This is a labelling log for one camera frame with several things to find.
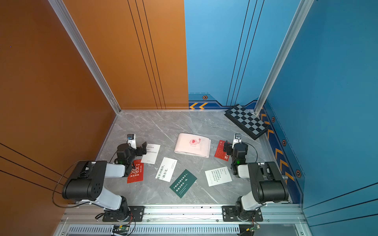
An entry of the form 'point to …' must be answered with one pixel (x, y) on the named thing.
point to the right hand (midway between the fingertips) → (235, 141)
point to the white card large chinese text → (166, 169)
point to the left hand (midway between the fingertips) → (139, 140)
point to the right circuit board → (251, 229)
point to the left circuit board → (121, 229)
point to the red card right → (220, 153)
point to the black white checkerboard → (246, 121)
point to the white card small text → (218, 176)
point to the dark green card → (183, 184)
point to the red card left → (137, 173)
